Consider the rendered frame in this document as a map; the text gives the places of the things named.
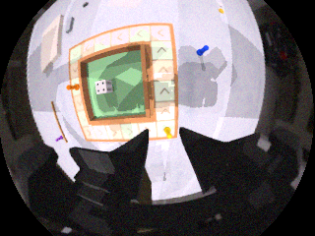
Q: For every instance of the blue pawn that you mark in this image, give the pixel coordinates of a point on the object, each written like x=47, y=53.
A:
x=202, y=50

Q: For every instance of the yellow pawn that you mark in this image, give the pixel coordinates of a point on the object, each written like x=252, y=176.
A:
x=167, y=131

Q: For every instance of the square wooden game board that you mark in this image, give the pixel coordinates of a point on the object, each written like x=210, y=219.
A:
x=150, y=76

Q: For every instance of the white die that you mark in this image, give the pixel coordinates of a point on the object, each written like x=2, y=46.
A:
x=103, y=86

